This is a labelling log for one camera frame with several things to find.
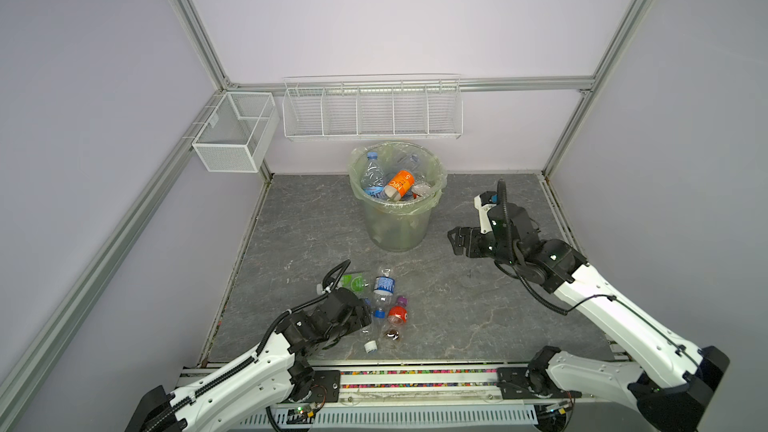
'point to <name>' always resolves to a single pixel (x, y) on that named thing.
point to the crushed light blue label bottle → (373, 179)
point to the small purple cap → (402, 301)
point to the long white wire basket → (373, 107)
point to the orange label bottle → (400, 185)
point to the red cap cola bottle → (397, 315)
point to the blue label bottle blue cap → (383, 290)
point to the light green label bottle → (354, 282)
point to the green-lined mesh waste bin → (399, 225)
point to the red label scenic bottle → (421, 190)
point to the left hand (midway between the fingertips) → (361, 319)
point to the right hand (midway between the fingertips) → (463, 235)
